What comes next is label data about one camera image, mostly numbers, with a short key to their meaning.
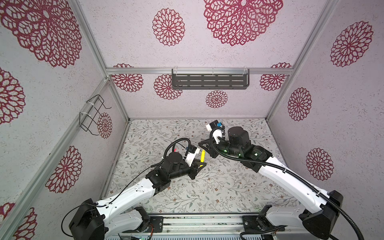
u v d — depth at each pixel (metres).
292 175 0.44
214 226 0.73
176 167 0.58
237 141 0.50
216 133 0.59
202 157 0.69
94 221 0.39
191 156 0.64
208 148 0.63
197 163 0.66
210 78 0.95
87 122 0.78
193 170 0.63
